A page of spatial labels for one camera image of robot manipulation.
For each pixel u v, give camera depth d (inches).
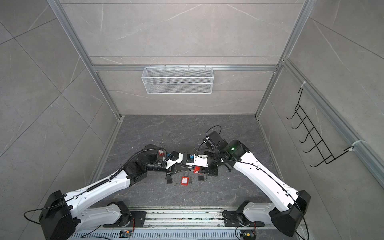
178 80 39.6
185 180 33.4
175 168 24.4
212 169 23.5
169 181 33.5
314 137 26.5
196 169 26.1
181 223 28.7
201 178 34.5
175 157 22.6
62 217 15.0
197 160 22.8
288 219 14.5
